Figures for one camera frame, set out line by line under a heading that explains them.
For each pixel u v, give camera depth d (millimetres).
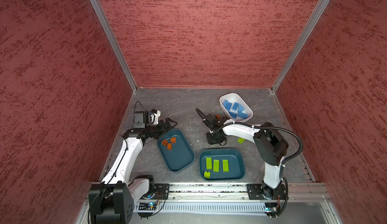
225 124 642
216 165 816
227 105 1084
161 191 743
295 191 757
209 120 757
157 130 696
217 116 1043
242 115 1037
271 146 499
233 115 1029
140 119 630
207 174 775
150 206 705
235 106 1069
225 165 827
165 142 895
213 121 749
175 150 887
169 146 861
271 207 709
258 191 734
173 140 898
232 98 1113
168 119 728
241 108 1067
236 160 835
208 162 834
